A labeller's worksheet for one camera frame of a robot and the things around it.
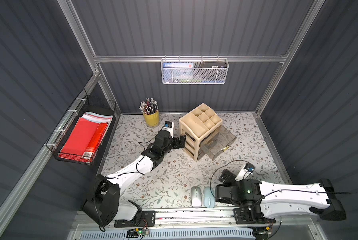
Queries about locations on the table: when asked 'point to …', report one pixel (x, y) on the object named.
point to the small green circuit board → (143, 233)
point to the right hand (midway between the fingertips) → (227, 180)
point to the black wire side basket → (86, 106)
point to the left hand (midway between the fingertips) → (180, 136)
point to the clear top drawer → (217, 142)
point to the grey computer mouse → (196, 197)
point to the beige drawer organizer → (195, 125)
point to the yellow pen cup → (152, 120)
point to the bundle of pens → (149, 106)
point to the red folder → (83, 140)
